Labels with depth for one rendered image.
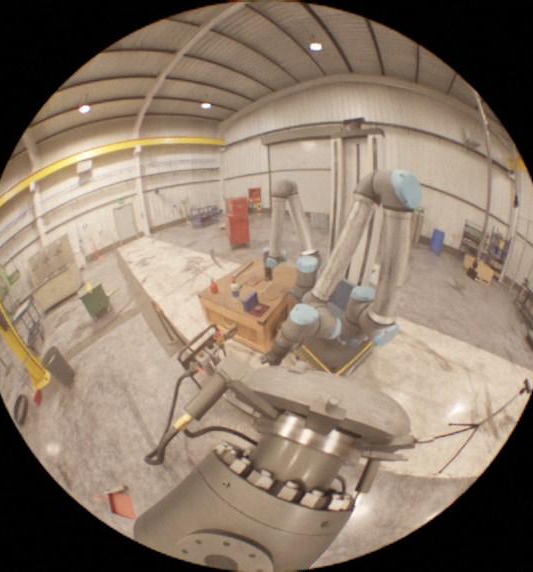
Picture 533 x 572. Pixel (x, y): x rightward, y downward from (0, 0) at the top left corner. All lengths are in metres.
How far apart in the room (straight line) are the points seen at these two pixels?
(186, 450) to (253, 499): 1.07
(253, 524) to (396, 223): 0.88
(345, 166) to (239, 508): 1.46
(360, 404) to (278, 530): 0.38
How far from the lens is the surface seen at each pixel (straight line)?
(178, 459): 1.54
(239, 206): 4.07
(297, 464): 0.61
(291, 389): 0.45
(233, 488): 0.52
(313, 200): 9.14
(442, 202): 9.01
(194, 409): 0.65
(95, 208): 10.65
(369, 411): 0.46
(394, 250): 0.62
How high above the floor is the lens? 1.37
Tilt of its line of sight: 32 degrees down
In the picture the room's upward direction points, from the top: 3 degrees counter-clockwise
